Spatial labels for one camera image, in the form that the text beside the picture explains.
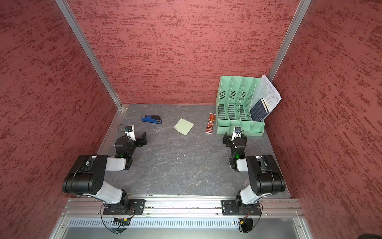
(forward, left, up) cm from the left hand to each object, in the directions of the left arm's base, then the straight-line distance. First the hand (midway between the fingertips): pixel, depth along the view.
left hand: (139, 134), depth 94 cm
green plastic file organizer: (+34, -69, -8) cm, 77 cm away
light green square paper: (+12, -28, -7) cm, 31 cm away
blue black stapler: (+17, -5, -4) cm, 18 cm away
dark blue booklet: (+17, -81, +6) cm, 83 cm away
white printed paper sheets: (+24, -84, +18) cm, 89 cm away
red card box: (+19, -49, -6) cm, 53 cm away
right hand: (+1, -61, 0) cm, 61 cm away
